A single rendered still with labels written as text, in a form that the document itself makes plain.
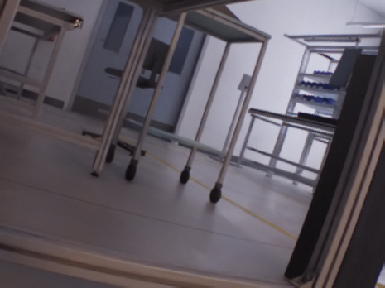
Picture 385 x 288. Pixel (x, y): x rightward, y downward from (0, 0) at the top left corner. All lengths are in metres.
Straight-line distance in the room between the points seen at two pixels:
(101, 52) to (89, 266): 7.31
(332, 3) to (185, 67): 3.28
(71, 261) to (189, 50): 7.78
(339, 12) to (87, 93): 5.07
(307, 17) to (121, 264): 8.95
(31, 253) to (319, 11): 9.21
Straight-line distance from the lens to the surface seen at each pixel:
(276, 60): 9.19
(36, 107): 3.84
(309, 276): 1.01
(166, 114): 8.40
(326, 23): 9.86
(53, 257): 0.79
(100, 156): 2.63
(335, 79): 6.51
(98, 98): 8.06
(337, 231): 0.98
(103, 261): 0.79
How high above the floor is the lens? 0.42
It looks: 1 degrees down
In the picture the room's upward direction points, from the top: 18 degrees clockwise
